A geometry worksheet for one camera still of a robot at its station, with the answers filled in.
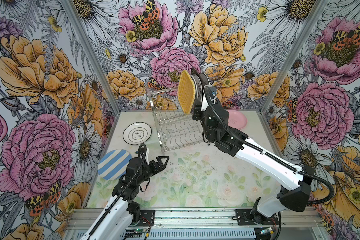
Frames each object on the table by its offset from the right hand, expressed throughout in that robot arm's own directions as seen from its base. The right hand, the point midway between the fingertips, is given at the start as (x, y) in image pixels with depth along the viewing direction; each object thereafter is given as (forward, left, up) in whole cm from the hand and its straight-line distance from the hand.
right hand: (199, 102), depth 66 cm
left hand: (-14, +18, -31) cm, 38 cm away
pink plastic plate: (+28, -34, -43) cm, 61 cm away
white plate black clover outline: (+17, +41, -42) cm, 61 cm away
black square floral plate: (+42, -10, -15) cm, 46 cm away
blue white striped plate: (-6, +51, -43) cm, 67 cm away
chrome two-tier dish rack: (+16, +13, -38) cm, 43 cm away
